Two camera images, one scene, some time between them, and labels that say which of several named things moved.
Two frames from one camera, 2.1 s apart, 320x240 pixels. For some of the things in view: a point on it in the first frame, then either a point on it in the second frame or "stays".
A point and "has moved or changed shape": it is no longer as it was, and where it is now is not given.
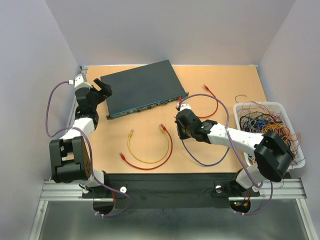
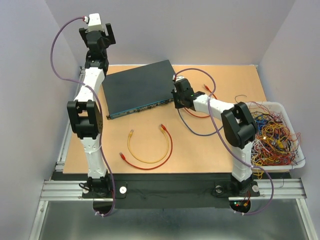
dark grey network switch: [139, 88] stays
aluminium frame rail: [58, 191] stays
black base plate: [169, 190] stays
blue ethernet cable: [196, 162] has moved or changed shape
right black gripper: [182, 135] to [177, 104]
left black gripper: [106, 90] to [108, 39]
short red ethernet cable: [179, 98] stays
